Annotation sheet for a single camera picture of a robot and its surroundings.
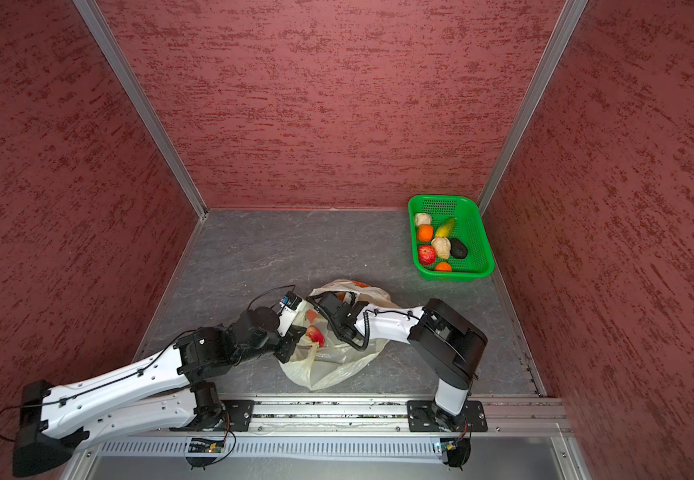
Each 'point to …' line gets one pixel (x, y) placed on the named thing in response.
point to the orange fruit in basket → (443, 267)
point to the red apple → (426, 254)
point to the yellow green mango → (446, 229)
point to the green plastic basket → (469, 227)
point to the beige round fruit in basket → (422, 219)
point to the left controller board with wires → (204, 445)
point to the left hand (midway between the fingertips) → (302, 336)
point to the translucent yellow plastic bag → (312, 368)
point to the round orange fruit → (424, 233)
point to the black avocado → (458, 249)
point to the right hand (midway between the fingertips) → (339, 326)
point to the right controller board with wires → (458, 448)
